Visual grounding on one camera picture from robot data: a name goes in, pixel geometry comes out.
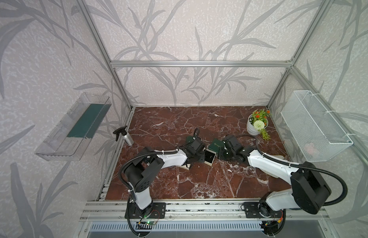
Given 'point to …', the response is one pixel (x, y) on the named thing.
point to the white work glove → (279, 156)
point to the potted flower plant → (257, 122)
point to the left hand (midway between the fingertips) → (203, 157)
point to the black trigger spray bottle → (126, 136)
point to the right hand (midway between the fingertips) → (217, 153)
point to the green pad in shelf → (89, 122)
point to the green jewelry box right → (215, 145)
